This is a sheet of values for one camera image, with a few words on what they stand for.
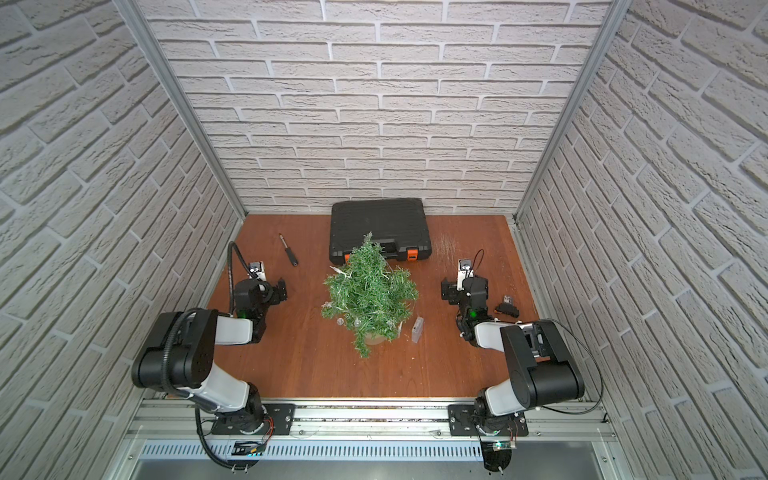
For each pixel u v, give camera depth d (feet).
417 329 2.73
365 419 2.48
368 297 2.00
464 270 2.61
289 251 3.56
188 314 1.64
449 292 2.73
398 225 3.52
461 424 2.39
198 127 3.04
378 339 2.80
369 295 2.04
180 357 1.50
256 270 2.66
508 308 3.08
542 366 1.49
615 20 2.30
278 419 2.39
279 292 2.86
